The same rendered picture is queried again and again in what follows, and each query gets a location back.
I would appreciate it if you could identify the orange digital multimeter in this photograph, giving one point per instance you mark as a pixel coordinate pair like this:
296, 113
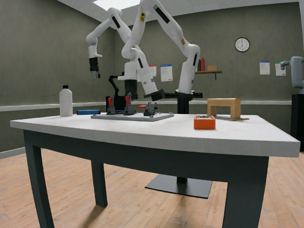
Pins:
204, 122

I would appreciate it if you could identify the white plastic bottle with black cap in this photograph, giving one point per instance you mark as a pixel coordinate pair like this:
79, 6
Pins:
65, 99

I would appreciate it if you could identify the blue spirit level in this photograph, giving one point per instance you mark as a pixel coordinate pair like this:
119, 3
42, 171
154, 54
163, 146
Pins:
87, 112

